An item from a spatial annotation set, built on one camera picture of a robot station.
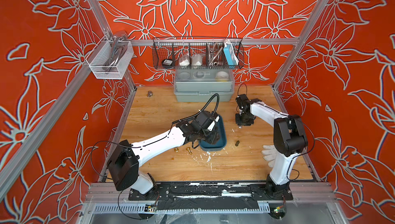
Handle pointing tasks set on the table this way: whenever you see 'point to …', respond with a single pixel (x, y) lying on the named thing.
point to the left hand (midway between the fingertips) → (217, 134)
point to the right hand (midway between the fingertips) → (238, 123)
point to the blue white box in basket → (232, 59)
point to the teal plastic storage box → (222, 142)
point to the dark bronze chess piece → (237, 143)
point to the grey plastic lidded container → (198, 85)
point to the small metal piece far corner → (149, 94)
